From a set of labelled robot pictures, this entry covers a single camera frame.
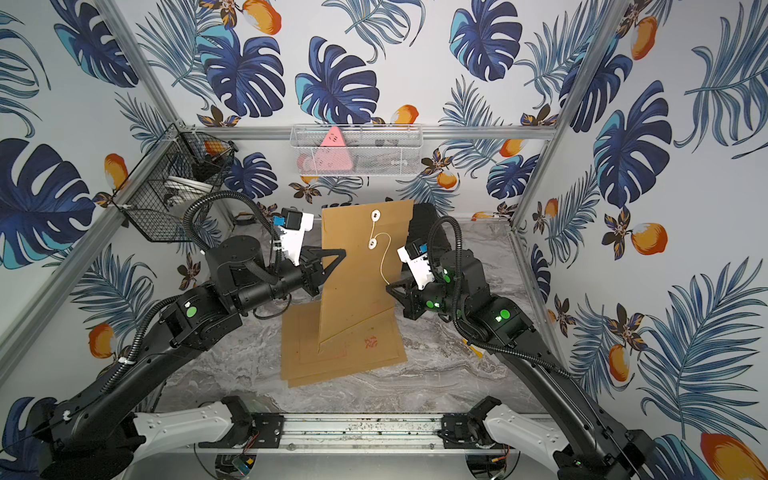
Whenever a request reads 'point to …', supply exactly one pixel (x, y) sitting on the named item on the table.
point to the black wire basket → (181, 167)
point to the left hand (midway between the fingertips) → (343, 246)
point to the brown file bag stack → (375, 345)
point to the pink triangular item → (332, 155)
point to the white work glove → (474, 349)
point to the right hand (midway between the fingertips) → (389, 284)
